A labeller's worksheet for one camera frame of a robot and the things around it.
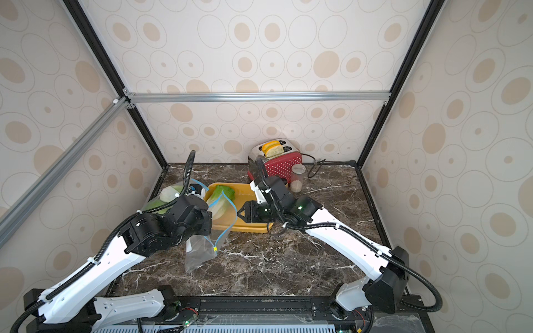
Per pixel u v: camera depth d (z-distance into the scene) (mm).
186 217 473
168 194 965
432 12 684
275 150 998
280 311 744
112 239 421
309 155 1206
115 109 833
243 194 1035
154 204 938
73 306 389
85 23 701
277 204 514
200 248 683
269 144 1000
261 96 921
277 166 979
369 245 421
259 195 629
